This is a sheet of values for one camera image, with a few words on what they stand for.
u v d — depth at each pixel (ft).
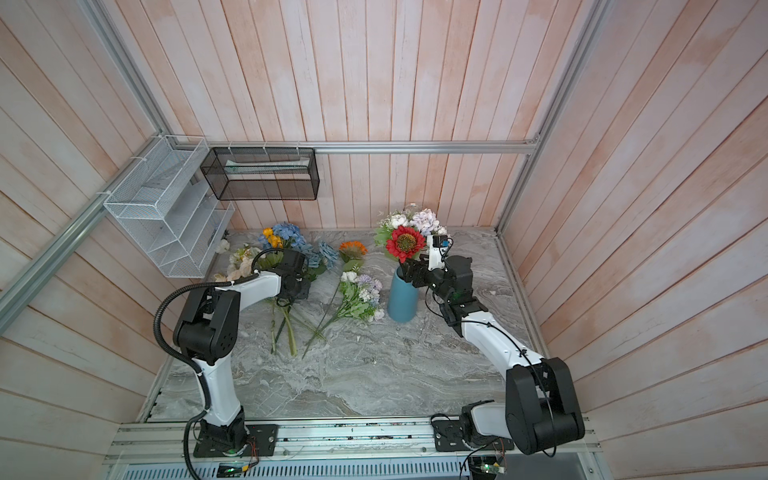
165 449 2.49
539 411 1.36
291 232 3.43
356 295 3.04
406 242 2.40
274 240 3.41
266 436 2.40
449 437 2.40
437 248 2.40
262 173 3.49
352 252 3.56
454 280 2.05
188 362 1.73
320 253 3.30
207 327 1.74
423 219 2.44
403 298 2.76
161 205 2.29
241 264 3.23
